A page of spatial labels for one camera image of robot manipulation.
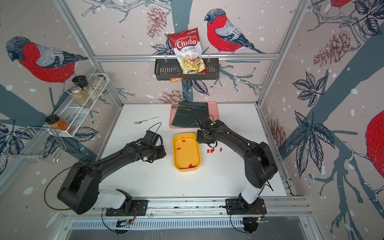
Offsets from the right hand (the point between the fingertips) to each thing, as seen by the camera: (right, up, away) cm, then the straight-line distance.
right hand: (199, 139), depth 88 cm
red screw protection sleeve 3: (-4, -16, -1) cm, 17 cm away
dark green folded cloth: (-9, +12, +23) cm, 27 cm away
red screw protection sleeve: (-13, -7, +7) cm, 17 cm away
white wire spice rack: (-66, +14, -15) cm, 69 cm away
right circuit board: (+24, -38, -18) cm, 49 cm away
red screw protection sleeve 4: (+6, -9, +6) cm, 12 cm away
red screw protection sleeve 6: (+9, -8, +7) cm, 14 cm away
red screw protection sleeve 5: (+8, -9, +7) cm, 14 cm away
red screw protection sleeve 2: (-5, -16, -1) cm, 17 cm away
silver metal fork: (-45, +9, +22) cm, 51 cm away
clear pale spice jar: (-59, +33, -3) cm, 68 cm away
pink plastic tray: (+12, +18, +29) cm, 36 cm away
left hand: (-19, -7, -1) cm, 20 cm away
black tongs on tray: (-9, +20, +30) cm, 37 cm away
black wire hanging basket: (-22, +44, +7) cm, 50 cm away
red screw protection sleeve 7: (+14, -8, +7) cm, 18 cm away
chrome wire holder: (-66, +3, -27) cm, 71 cm away
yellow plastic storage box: (-8, -9, +4) cm, 13 cm away
